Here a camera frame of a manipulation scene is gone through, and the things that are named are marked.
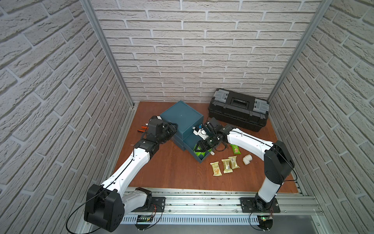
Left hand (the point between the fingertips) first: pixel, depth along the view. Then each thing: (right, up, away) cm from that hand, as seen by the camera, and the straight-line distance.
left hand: (178, 124), depth 80 cm
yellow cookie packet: (+22, -27, +5) cm, 36 cm away
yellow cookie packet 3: (+33, -24, +7) cm, 41 cm away
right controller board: (+44, -48, -10) cm, 66 cm away
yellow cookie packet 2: (+28, -25, +5) cm, 38 cm away
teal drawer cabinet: (+4, +3, +1) cm, 6 cm away
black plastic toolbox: (+39, +9, +16) cm, 43 cm away
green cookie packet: (+12, -17, +1) cm, 21 cm away
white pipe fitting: (+41, -21, +6) cm, 47 cm away
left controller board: (-17, -48, -8) cm, 52 cm away
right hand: (+12, -15, +3) cm, 19 cm away
